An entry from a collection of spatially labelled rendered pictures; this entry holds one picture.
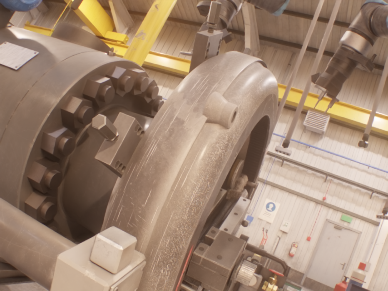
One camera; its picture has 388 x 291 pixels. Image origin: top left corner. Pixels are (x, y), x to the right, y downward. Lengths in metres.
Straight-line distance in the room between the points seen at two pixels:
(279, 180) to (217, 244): 11.17
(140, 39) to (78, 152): 4.03
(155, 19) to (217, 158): 4.46
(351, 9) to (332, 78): 10.41
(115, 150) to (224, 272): 0.31
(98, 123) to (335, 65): 0.79
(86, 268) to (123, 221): 0.10
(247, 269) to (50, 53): 0.65
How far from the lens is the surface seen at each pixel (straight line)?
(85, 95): 0.80
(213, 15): 0.70
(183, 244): 0.53
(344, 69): 1.09
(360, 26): 1.12
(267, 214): 11.66
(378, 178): 12.07
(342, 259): 11.50
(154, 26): 4.90
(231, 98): 0.59
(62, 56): 0.88
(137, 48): 4.75
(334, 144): 12.18
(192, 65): 0.70
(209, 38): 0.69
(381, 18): 1.06
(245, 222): 1.05
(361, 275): 1.84
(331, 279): 11.48
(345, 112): 11.94
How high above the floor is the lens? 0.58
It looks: 10 degrees up
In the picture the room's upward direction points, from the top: 25 degrees clockwise
